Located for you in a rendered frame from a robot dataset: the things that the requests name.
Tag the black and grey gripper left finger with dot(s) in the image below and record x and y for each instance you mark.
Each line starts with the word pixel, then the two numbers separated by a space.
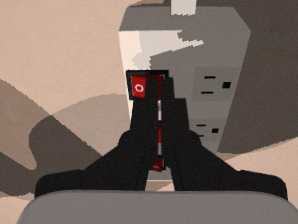
pixel 125 167

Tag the grey power strip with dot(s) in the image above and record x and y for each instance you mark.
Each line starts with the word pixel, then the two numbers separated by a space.
pixel 201 47

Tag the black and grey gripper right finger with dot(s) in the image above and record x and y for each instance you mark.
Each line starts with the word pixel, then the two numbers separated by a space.
pixel 199 169

